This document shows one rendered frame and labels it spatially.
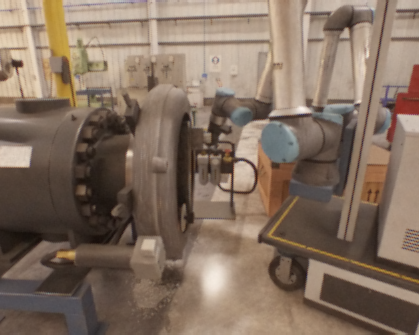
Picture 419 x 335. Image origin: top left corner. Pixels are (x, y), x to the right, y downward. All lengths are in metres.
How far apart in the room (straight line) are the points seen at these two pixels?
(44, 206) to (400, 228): 1.31
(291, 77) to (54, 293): 1.13
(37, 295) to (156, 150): 0.72
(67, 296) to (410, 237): 1.26
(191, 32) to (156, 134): 11.48
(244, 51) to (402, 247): 11.03
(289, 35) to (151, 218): 0.74
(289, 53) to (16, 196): 1.09
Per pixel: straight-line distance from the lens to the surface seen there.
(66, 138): 1.09
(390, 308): 1.28
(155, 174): 0.83
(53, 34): 4.76
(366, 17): 1.85
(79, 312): 1.20
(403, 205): 1.15
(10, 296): 1.30
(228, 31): 11.98
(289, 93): 0.94
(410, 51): 13.11
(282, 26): 0.98
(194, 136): 1.14
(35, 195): 1.14
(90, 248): 0.98
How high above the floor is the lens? 0.99
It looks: 18 degrees down
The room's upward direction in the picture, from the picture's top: straight up
